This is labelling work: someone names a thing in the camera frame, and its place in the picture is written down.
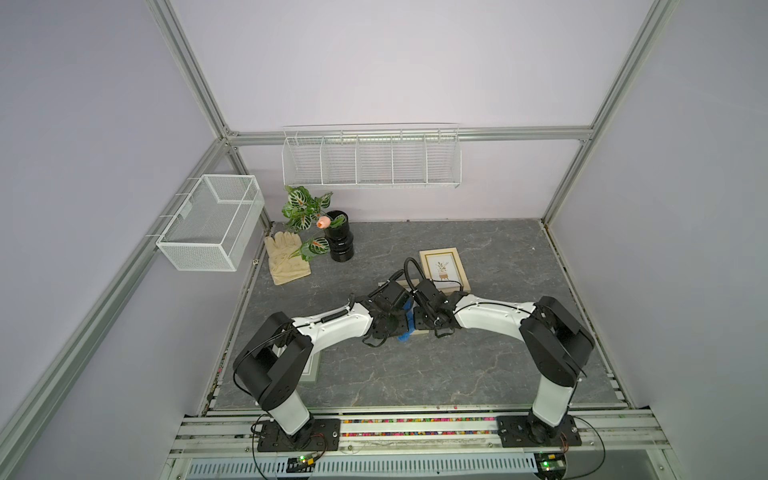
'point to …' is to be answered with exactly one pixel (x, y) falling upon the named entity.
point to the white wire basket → (212, 226)
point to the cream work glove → (284, 252)
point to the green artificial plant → (301, 211)
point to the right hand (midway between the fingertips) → (419, 318)
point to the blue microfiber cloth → (410, 316)
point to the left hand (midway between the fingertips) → (402, 330)
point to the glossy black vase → (341, 239)
